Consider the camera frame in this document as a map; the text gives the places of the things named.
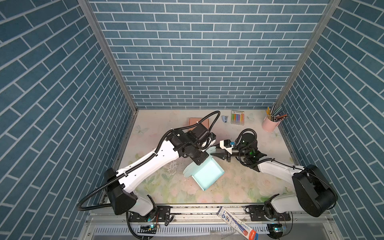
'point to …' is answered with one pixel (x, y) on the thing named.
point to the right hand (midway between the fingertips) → (210, 148)
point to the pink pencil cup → (268, 125)
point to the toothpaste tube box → (239, 225)
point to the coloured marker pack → (237, 117)
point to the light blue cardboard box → (207, 173)
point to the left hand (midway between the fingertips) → (203, 157)
